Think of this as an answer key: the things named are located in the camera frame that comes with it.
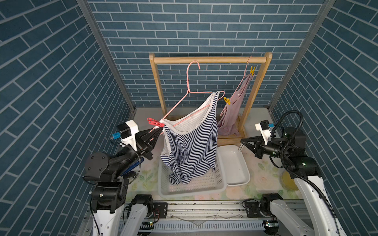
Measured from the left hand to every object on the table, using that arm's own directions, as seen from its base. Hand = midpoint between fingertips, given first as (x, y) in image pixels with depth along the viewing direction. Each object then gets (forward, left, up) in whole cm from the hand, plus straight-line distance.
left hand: (167, 130), depth 49 cm
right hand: (+5, -32, -16) cm, 36 cm away
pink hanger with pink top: (+36, -35, -12) cm, 52 cm away
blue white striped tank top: (+7, -7, -18) cm, 21 cm away
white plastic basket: (-3, -20, -46) cm, 51 cm away
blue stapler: (+11, +24, -47) cm, 54 cm away
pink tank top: (+30, -32, -33) cm, 55 cm away
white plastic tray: (+8, -35, -46) cm, 58 cm away
